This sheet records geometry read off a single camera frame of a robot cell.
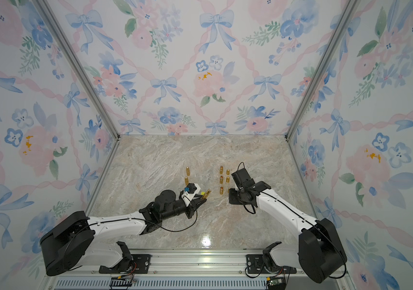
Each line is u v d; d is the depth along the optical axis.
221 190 0.93
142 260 0.75
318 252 0.40
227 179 0.98
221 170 1.00
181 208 0.69
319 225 0.43
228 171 1.02
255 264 0.73
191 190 0.67
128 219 0.56
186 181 0.96
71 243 0.43
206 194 0.76
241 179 0.65
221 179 0.97
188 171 1.00
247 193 0.60
